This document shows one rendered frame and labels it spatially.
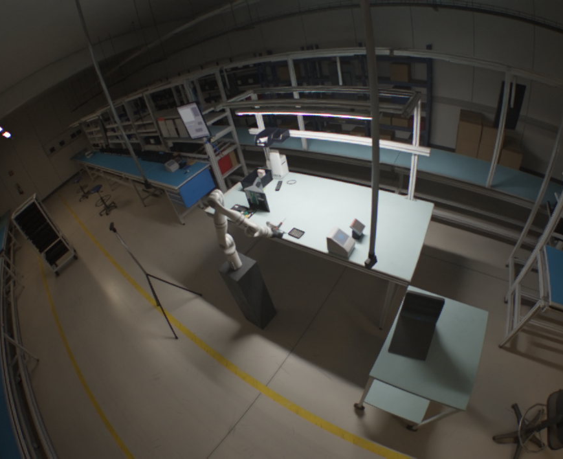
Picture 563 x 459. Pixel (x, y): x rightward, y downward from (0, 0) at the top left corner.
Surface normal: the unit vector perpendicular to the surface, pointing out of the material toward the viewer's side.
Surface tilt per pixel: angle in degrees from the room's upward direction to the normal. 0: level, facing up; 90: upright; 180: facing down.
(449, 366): 0
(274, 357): 0
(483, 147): 90
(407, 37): 90
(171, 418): 0
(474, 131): 90
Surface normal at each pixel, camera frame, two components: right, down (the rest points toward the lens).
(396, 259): -0.18, -0.74
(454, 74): -0.56, 0.62
